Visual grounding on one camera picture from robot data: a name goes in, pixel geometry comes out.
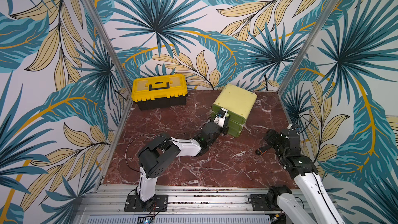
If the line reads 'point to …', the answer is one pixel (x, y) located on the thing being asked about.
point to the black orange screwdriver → (261, 150)
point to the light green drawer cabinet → (238, 102)
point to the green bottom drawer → (234, 130)
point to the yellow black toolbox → (152, 93)
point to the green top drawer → (234, 116)
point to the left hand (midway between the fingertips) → (228, 116)
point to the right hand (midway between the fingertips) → (274, 135)
